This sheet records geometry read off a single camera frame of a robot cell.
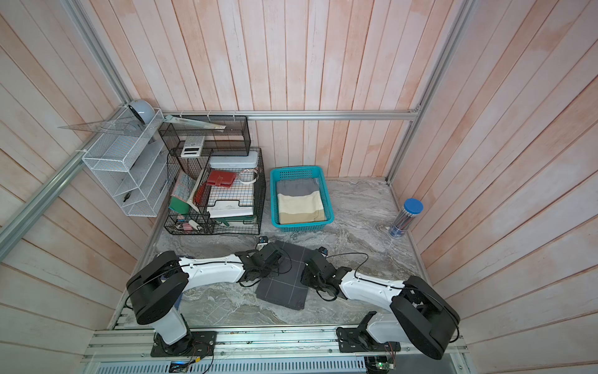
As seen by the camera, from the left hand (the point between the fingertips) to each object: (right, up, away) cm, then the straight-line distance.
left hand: (273, 270), depth 90 cm
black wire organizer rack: (-44, +39, +21) cm, 62 cm away
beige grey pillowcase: (+11, +28, +15) cm, 33 cm away
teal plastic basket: (+14, +42, +25) cm, 51 cm away
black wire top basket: (-20, +56, +19) cm, 62 cm away
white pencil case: (-17, +44, +6) cm, 47 cm away
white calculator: (-35, +51, +8) cm, 63 cm away
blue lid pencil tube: (+52, +25, -6) cm, 58 cm away
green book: (-42, +26, +10) cm, 51 cm away
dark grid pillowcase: (+6, -5, -6) cm, 10 cm away
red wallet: (-21, +36, +1) cm, 42 cm away
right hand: (+11, -1, -2) cm, 11 cm away
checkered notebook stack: (-14, +27, -4) cm, 31 cm away
